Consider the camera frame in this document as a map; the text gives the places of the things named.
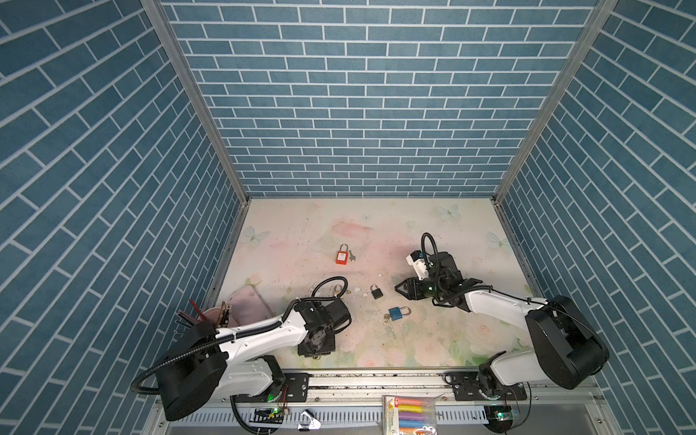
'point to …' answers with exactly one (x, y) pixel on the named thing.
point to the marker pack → (409, 415)
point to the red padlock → (342, 257)
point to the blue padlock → (396, 313)
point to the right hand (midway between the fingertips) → (398, 285)
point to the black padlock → (377, 293)
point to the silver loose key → (352, 257)
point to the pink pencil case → (246, 305)
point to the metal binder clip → (308, 421)
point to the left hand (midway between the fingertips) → (327, 353)
